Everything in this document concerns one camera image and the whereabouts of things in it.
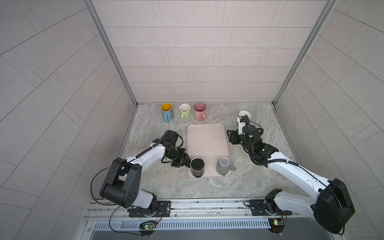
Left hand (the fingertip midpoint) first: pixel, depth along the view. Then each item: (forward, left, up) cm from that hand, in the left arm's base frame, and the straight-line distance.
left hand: (196, 158), depth 81 cm
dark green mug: (+29, -30, +4) cm, 42 cm away
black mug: (-5, -1, +2) cm, 5 cm away
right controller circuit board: (-29, -38, -7) cm, 48 cm away
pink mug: (+31, -2, +3) cm, 31 cm away
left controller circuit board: (-31, +21, -3) cm, 37 cm away
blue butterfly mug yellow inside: (+32, +20, +3) cm, 38 cm away
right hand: (+12, -19, +9) cm, 24 cm away
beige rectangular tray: (+14, -8, -7) cm, 17 cm away
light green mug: (+34, +9, +1) cm, 35 cm away
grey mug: (-5, -15, +3) cm, 16 cm away
